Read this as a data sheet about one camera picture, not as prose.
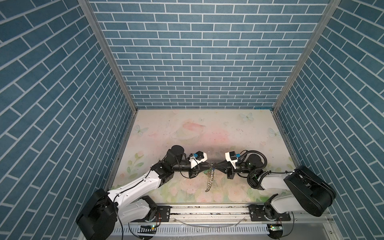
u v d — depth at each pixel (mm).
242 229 705
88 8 703
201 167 691
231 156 653
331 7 707
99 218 398
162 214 738
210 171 707
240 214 755
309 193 436
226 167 696
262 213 734
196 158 629
